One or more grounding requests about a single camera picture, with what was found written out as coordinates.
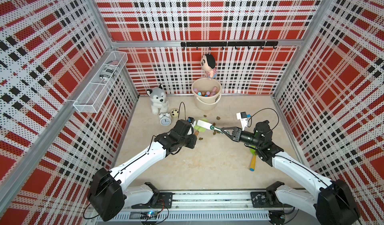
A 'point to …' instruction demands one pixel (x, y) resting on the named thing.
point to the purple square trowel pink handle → (214, 91)
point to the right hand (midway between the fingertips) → (223, 130)
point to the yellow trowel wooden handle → (203, 93)
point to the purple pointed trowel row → (196, 90)
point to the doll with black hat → (208, 63)
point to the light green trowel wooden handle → (198, 128)
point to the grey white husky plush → (159, 103)
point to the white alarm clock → (165, 118)
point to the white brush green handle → (204, 125)
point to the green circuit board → (149, 215)
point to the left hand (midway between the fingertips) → (196, 138)
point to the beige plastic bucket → (206, 103)
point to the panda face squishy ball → (174, 112)
